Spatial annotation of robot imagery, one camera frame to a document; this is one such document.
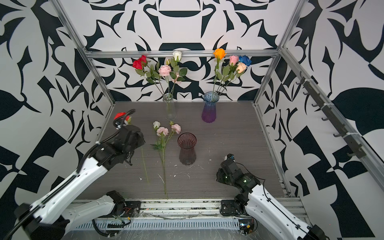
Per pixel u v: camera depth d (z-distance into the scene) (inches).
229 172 24.9
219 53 34.3
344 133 19.9
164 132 38.7
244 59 32.1
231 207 29.3
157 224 28.1
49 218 15.0
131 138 21.5
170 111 42.2
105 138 21.4
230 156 29.8
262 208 20.1
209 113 42.5
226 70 34.3
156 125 40.1
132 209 28.7
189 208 29.9
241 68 31.1
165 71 33.4
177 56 32.0
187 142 31.4
